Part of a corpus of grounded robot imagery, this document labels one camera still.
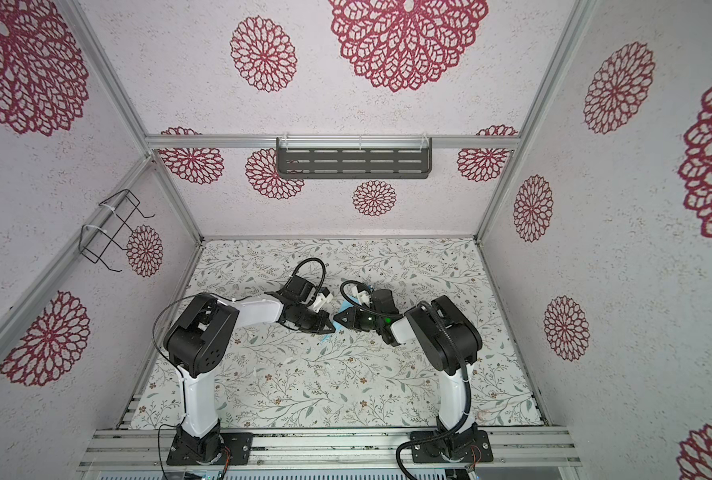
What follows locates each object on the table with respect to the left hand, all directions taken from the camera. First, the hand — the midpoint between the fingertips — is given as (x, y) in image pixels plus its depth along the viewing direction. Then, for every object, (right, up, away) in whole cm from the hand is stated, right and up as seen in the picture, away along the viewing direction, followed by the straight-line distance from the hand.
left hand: (331, 333), depth 95 cm
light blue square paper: (+5, +12, -16) cm, 21 cm away
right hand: (+1, +6, -2) cm, 6 cm away
